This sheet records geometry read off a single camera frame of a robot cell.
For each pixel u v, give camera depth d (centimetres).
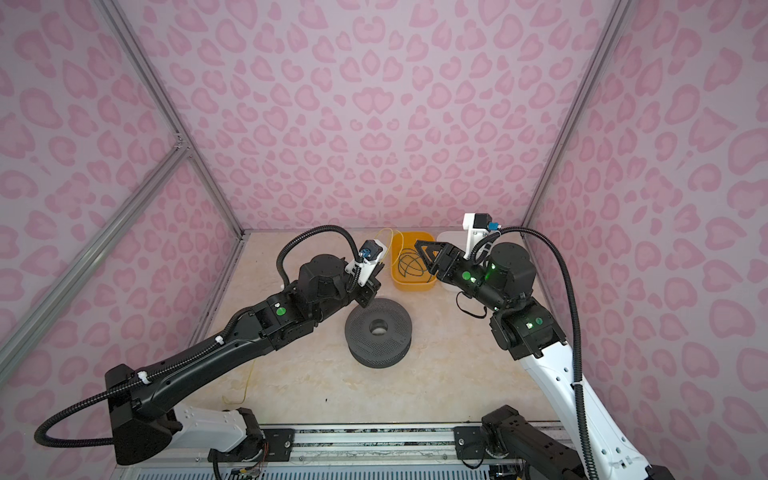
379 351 84
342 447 75
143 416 39
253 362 48
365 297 60
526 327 44
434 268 54
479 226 55
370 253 54
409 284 104
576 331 45
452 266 52
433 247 62
